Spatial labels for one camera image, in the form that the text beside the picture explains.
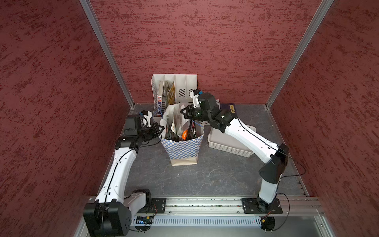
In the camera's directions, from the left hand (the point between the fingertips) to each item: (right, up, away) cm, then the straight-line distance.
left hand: (164, 130), depth 77 cm
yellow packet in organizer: (0, +21, +26) cm, 33 cm away
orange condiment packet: (+11, -2, -3) cm, 12 cm away
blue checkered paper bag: (+11, -12, 0) cm, 16 cm away
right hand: (+9, +9, -3) cm, 13 cm away
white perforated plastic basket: (+33, -8, +16) cm, 38 cm away
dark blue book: (+47, +15, +42) cm, 64 cm away
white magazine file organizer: (+9, +32, +33) cm, 47 cm away
